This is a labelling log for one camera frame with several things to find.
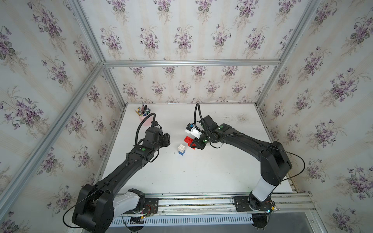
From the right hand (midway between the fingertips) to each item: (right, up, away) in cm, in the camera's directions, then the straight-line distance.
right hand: (195, 142), depth 85 cm
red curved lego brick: (-1, 0, -8) cm, 8 cm away
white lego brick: (-8, -4, +2) cm, 9 cm away
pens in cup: (-36, +20, +19) cm, 45 cm away
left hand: (-16, +3, -1) cm, 17 cm away
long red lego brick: (-4, +2, -3) cm, 5 cm away
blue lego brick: (-8, -8, +7) cm, 13 cm away
